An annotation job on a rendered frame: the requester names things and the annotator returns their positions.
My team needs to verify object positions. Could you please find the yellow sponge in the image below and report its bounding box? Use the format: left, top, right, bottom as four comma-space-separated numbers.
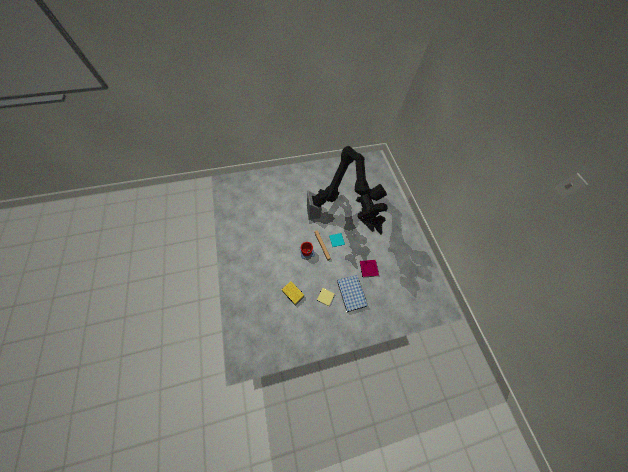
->
282, 281, 304, 304

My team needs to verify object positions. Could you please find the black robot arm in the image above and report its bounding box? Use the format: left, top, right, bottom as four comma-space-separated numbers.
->
312, 146, 388, 214

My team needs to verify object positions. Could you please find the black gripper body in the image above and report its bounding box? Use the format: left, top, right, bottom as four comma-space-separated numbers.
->
357, 202, 386, 224

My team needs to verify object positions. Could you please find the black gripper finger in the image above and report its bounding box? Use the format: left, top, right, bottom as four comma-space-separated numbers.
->
373, 220, 385, 235
361, 215, 374, 232

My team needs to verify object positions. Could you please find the flat magenta pad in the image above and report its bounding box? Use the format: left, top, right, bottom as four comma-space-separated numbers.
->
360, 260, 379, 277

